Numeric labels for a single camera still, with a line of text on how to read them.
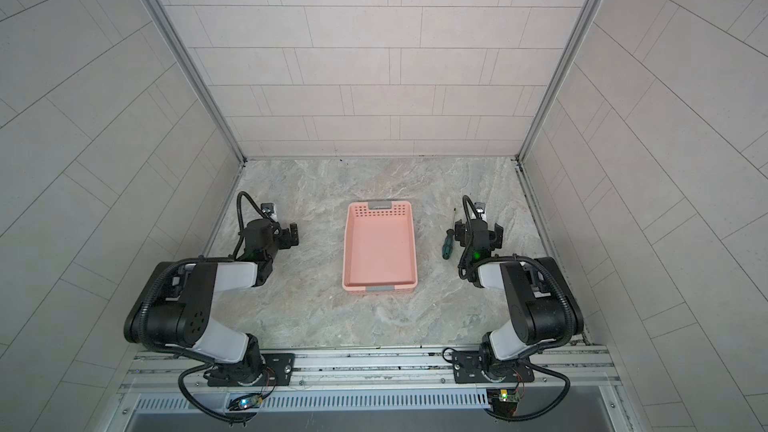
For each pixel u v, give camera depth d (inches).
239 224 27.3
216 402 27.0
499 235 32.7
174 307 17.1
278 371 27.8
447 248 35.7
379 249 37.0
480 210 30.9
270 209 31.7
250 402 25.3
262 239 28.2
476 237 27.6
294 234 33.7
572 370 28.6
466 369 28.0
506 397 26.8
